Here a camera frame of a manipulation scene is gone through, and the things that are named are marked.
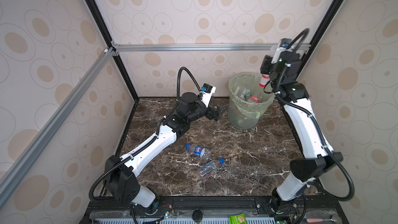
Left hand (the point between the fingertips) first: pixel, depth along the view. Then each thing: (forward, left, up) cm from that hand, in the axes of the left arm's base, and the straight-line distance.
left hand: (225, 101), depth 67 cm
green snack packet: (-40, -6, -33) cm, 53 cm away
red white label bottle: (+23, -15, -20) cm, 34 cm away
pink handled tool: (-40, -52, -37) cm, 75 cm away
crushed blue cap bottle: (-17, +5, -36) cm, 40 cm away
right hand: (+15, -21, +13) cm, 29 cm away
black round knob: (-40, +12, -25) cm, 48 cm away
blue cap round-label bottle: (-9, +12, -32) cm, 35 cm away
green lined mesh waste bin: (+20, -18, -22) cm, 35 cm away
